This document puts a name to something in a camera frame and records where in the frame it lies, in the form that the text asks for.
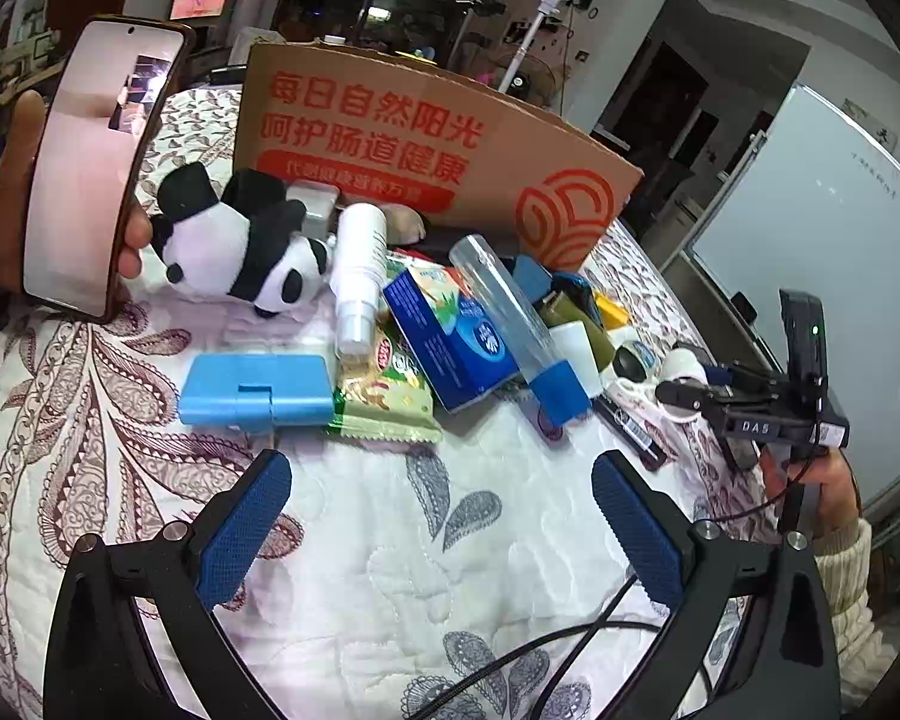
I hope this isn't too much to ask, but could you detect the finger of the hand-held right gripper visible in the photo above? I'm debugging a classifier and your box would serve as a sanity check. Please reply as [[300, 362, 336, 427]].
[[656, 364, 785, 413]]

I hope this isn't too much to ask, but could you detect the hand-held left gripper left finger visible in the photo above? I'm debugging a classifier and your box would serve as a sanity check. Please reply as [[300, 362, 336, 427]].
[[43, 448, 293, 720]]

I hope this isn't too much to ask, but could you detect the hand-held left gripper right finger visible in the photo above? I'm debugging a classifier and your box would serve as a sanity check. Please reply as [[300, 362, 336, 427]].
[[591, 450, 845, 720]]

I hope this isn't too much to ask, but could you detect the blue plastic case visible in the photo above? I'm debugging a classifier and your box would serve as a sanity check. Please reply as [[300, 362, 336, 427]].
[[178, 352, 336, 432]]

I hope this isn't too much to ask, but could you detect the green snack packet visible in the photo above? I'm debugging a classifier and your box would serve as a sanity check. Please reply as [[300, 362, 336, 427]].
[[331, 319, 443, 443]]

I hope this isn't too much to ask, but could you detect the clear bottle blue cap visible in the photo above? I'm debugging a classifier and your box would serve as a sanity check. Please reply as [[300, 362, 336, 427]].
[[448, 235, 593, 425]]

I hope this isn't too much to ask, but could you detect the blue carton box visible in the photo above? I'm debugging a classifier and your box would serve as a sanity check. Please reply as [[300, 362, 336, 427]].
[[381, 264, 522, 413]]

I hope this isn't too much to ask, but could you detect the panda plush toy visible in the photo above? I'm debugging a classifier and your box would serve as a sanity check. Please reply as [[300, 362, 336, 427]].
[[150, 165, 332, 318]]

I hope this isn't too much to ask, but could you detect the white spray bottle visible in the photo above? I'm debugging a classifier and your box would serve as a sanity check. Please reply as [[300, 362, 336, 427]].
[[328, 202, 389, 357]]

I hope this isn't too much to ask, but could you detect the brown cardboard box red print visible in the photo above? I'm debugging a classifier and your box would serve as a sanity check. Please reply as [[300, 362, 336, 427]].
[[232, 41, 646, 275]]

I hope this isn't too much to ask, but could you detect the person's right forearm cream sleeve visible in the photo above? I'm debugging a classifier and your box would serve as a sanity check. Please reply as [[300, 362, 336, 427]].
[[814, 517, 900, 698]]

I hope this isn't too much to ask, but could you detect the person's right hand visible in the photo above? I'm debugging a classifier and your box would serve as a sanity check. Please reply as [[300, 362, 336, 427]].
[[761, 448, 863, 542]]

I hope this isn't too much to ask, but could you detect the white tape roll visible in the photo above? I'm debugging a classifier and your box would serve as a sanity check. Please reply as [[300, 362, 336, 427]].
[[658, 347, 711, 422]]

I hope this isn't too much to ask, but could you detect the black round lid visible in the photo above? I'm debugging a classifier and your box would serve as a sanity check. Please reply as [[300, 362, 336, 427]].
[[613, 343, 652, 385]]

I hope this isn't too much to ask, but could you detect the black marker pen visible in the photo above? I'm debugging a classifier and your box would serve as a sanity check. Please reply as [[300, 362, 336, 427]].
[[592, 394, 668, 470]]

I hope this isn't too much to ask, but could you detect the green roll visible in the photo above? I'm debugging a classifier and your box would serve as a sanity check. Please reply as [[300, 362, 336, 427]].
[[536, 292, 617, 377]]

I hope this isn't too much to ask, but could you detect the white plastic block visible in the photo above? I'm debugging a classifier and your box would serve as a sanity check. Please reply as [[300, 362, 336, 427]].
[[551, 321, 605, 398]]

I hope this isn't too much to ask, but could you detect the blue toy car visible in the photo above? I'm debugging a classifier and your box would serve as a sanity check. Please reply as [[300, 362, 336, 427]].
[[551, 274, 599, 316]]

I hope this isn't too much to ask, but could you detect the blue remote control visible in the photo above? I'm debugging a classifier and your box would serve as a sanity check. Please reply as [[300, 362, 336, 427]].
[[510, 253, 557, 308]]

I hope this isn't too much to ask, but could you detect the pale seashell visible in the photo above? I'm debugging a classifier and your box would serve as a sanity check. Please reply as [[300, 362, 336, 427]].
[[386, 206, 430, 241]]

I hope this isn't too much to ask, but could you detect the white charger block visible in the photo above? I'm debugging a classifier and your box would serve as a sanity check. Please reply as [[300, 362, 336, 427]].
[[289, 181, 340, 241]]

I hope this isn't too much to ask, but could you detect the smartphone with lit screen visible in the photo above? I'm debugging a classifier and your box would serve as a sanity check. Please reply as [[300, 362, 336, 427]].
[[24, 15, 196, 325]]

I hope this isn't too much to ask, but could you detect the black cable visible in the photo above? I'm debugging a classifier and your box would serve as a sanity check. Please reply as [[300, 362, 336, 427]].
[[390, 480, 792, 720]]

